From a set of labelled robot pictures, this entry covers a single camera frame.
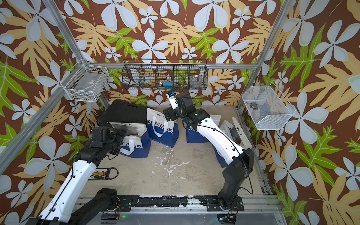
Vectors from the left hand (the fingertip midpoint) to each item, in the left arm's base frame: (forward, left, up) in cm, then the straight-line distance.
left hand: (125, 134), depth 78 cm
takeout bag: (-5, -7, 0) cm, 9 cm away
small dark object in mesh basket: (+18, -76, +6) cm, 79 cm away
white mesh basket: (+16, -85, +5) cm, 86 cm away
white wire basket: (+29, +28, +13) cm, 43 cm away
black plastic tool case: (+31, +14, -14) cm, 37 cm away
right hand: (+12, -25, +10) cm, 29 cm away
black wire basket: (+44, -20, +10) cm, 50 cm away
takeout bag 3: (+4, -39, -8) cm, 40 cm away
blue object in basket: (+37, -22, +7) cm, 44 cm away
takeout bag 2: (+8, -18, -7) cm, 21 cm away
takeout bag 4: (-2, -60, +6) cm, 60 cm away
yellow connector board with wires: (-16, +14, -18) cm, 28 cm away
